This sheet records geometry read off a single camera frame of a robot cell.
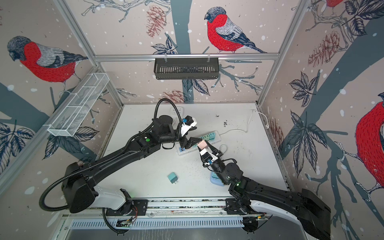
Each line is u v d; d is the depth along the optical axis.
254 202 0.60
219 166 0.61
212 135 0.93
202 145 0.68
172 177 0.82
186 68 1.06
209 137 0.92
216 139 0.97
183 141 0.62
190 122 0.60
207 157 0.56
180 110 1.14
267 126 1.10
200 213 0.73
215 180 0.80
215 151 0.66
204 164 0.64
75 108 0.76
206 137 0.92
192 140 0.62
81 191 0.39
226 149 0.95
